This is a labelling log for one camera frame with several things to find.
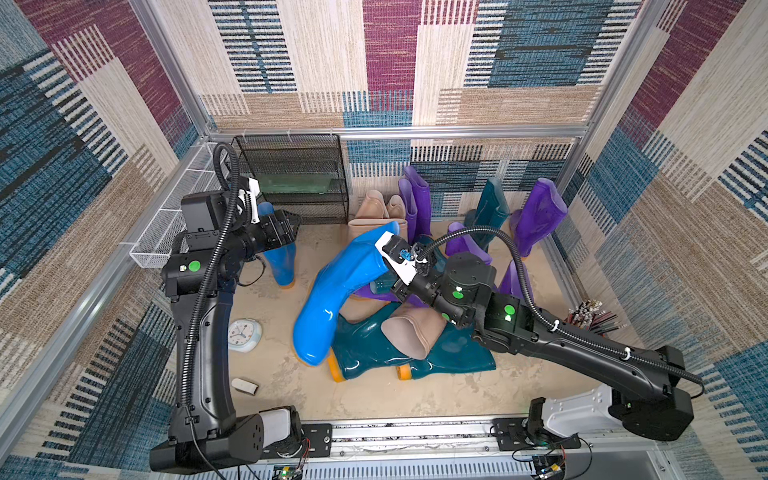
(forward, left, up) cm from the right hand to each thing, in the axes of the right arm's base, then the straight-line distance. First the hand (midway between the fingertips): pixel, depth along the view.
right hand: (387, 247), depth 58 cm
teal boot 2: (-10, -16, -27) cm, 33 cm away
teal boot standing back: (+27, -30, -16) cm, 44 cm away
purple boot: (+31, -10, -16) cm, 37 cm away
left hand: (+9, +21, -1) cm, 23 cm away
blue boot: (+24, +35, -33) cm, 53 cm away
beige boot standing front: (+19, +7, -14) cm, 25 cm away
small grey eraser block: (-14, +38, -39) cm, 56 cm away
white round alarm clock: (0, +43, -39) cm, 58 cm away
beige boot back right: (+31, -3, -18) cm, 36 cm away
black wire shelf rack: (+52, +37, -12) cm, 65 cm away
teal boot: (-4, +8, -38) cm, 39 cm away
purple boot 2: (+5, -32, -22) cm, 39 cm away
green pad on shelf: (+43, +29, -17) cm, 55 cm away
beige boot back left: (+32, +5, -19) cm, 38 cm away
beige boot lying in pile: (-6, -6, -25) cm, 26 cm away
